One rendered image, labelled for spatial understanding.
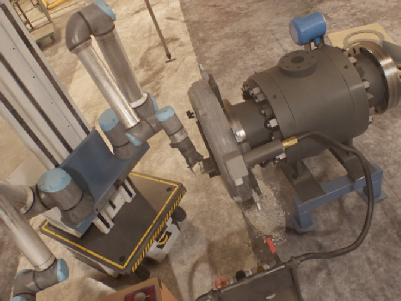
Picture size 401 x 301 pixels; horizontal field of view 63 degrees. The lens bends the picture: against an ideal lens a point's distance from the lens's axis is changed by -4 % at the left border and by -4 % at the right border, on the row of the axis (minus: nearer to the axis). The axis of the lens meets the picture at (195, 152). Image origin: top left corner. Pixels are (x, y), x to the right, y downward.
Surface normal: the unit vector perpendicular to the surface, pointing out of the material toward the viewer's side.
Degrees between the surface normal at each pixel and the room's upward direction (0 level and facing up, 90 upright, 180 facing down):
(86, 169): 90
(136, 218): 0
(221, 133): 44
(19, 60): 90
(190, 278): 0
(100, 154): 90
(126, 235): 0
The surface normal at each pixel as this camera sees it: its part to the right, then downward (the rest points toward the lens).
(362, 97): 0.08, 0.26
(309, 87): -0.13, -0.25
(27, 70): 0.83, 0.14
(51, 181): -0.22, -0.73
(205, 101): -0.25, -0.51
